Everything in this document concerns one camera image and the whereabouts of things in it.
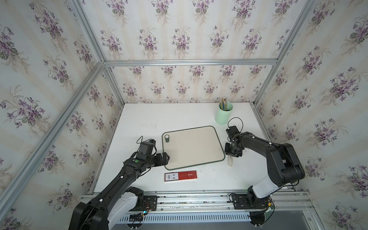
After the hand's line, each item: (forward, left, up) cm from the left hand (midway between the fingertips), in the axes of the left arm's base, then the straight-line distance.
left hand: (164, 159), depth 83 cm
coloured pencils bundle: (+36, -39, +11) cm, 54 cm away
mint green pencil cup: (+31, -39, +7) cm, 50 cm away
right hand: (+6, -42, -7) cm, 43 cm away
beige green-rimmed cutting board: (+13, -17, -9) cm, 23 cm away
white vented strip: (-27, -14, -10) cm, 32 cm away
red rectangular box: (-8, -9, -5) cm, 13 cm away
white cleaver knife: (+1, -40, -5) cm, 41 cm away
